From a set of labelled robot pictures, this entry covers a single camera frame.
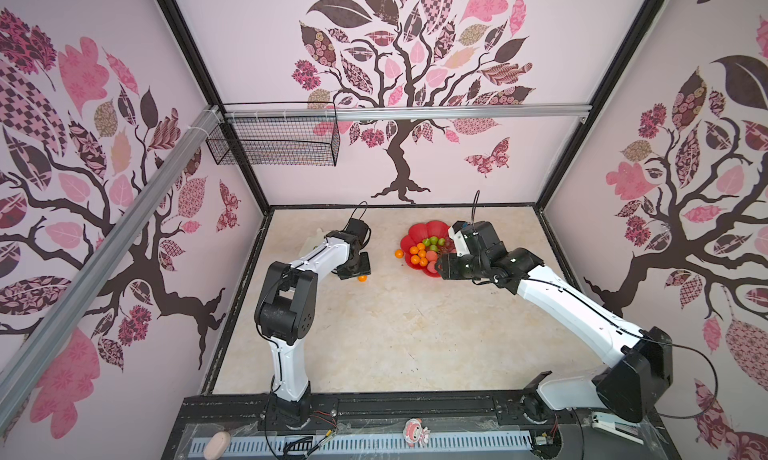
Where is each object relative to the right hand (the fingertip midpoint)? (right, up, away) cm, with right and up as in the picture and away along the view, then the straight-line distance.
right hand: (441, 261), depth 79 cm
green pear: (0, +4, +27) cm, 28 cm away
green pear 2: (+2, +2, +25) cm, 25 cm away
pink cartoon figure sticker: (-8, -39, -11) cm, 41 cm away
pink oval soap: (-54, -41, -12) cm, 69 cm away
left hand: (-24, -6, +17) cm, 30 cm away
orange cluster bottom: (-3, -2, +21) cm, 21 cm away
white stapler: (+43, -40, -9) cm, 59 cm away
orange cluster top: (-6, -1, +21) cm, 22 cm away
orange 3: (-23, -7, +18) cm, 31 cm away
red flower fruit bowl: (-4, +8, +30) cm, 31 cm away
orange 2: (-11, +1, +24) cm, 27 cm away
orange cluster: (-3, +3, +26) cm, 27 cm away
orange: (-5, +2, +24) cm, 25 cm away
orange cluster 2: (-3, 0, +24) cm, 24 cm away
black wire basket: (-51, +40, +16) cm, 67 cm away
